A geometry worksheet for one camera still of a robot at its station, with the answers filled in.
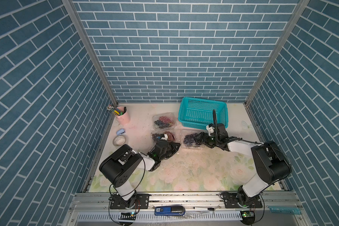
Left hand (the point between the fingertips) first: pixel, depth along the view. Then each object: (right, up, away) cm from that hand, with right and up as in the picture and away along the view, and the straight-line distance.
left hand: (184, 146), depth 88 cm
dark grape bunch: (+3, +3, +6) cm, 7 cm away
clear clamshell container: (+8, 0, +5) cm, 9 cm away
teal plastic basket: (+13, +22, +27) cm, 37 cm away
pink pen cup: (-44, +19, +12) cm, 49 cm away
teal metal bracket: (+51, -29, -16) cm, 61 cm away
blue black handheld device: (-8, -26, -21) cm, 35 cm away
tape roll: (-45, +2, +9) cm, 46 cm away
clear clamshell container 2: (-21, +18, +17) cm, 33 cm away
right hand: (+10, +3, +5) cm, 11 cm away
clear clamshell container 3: (-13, +6, -2) cm, 15 cm away
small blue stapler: (-46, +8, +12) cm, 48 cm away
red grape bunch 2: (-9, +4, +9) cm, 13 cm away
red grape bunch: (-12, +16, +16) cm, 26 cm away
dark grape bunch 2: (-19, +5, +3) cm, 20 cm away
